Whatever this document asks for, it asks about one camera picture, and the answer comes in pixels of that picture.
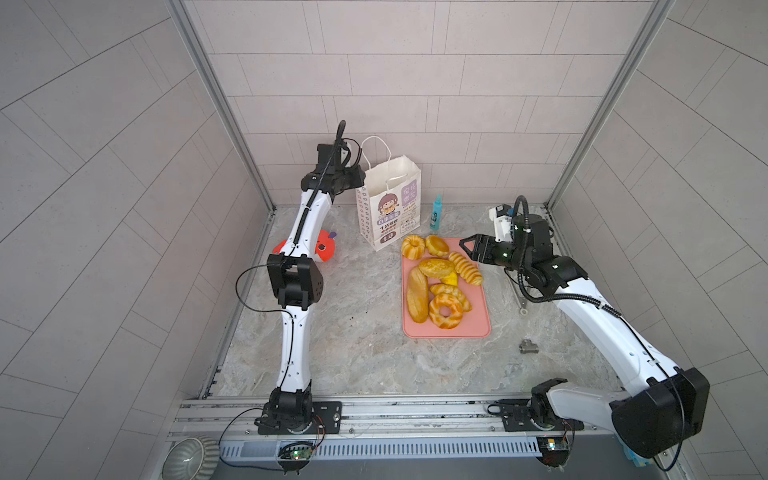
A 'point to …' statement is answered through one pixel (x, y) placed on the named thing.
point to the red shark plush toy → (325, 246)
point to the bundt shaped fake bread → (413, 247)
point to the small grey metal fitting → (528, 347)
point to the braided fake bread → (445, 288)
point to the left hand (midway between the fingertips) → (369, 165)
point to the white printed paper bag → (389, 204)
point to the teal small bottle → (436, 214)
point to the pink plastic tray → (475, 323)
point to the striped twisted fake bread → (470, 271)
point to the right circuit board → (555, 450)
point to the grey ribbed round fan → (194, 458)
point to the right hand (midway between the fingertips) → (465, 243)
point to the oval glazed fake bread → (436, 267)
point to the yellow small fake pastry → (450, 279)
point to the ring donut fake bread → (455, 316)
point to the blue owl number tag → (639, 461)
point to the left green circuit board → (296, 451)
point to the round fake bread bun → (436, 246)
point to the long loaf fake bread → (417, 294)
